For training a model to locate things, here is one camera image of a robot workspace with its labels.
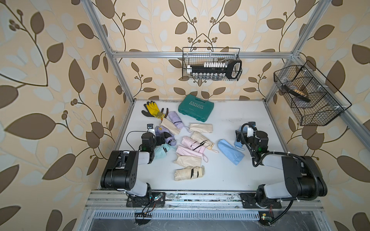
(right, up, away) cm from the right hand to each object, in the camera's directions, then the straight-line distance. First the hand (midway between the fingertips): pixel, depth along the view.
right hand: (244, 130), depth 93 cm
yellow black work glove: (-65, +14, +19) cm, 69 cm away
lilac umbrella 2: (-46, +7, +14) cm, 49 cm away
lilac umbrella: (-56, 0, +6) cm, 57 cm away
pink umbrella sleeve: (-40, -12, -4) cm, 42 cm away
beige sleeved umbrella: (-48, +1, +9) cm, 49 cm away
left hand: (-60, -1, +1) cm, 60 cm away
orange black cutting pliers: (-53, +13, +19) cm, 58 cm away
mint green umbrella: (-54, -13, -4) cm, 56 cm away
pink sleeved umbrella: (-34, -10, -2) cm, 35 cm away
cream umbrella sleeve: (-37, -18, -6) cm, 41 cm away
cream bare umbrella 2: (-31, -5, +3) cm, 31 cm away
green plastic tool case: (-31, +15, +17) cm, 39 cm away
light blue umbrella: (-4, -10, -1) cm, 11 cm away
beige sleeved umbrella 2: (-27, +1, +9) cm, 28 cm away
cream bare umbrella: (-35, -23, -13) cm, 44 cm away
